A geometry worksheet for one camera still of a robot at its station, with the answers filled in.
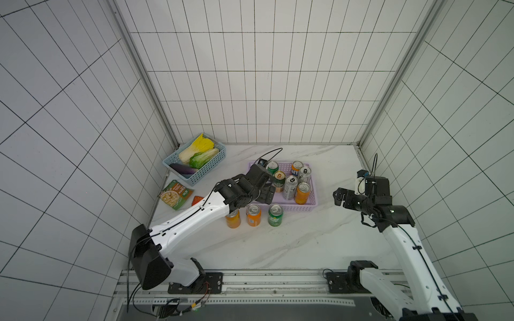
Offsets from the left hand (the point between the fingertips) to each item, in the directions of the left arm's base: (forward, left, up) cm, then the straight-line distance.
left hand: (256, 190), depth 77 cm
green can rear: (+18, -8, -8) cm, 21 cm away
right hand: (0, -33, -2) cm, 33 cm away
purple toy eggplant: (+22, +39, -16) cm, 48 cm away
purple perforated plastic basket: (+4, -16, -20) cm, 26 cm away
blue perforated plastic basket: (+22, +27, -14) cm, 38 cm away
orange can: (-8, +9, -10) cm, 16 cm away
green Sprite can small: (-5, -8, -9) cm, 13 cm away
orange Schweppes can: (+5, -21, -10) cm, 23 cm away
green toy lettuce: (+25, +31, -12) cm, 41 cm away
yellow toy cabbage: (+37, +32, -12) cm, 50 cm away
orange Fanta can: (+17, -19, -10) cm, 27 cm away
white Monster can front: (+6, -15, -8) cm, 18 cm away
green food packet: (+9, +40, -19) cm, 46 cm away
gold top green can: (+11, -11, -9) cm, 17 cm away
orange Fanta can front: (-6, +1, -10) cm, 12 cm away
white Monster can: (+12, -22, -7) cm, 26 cm away
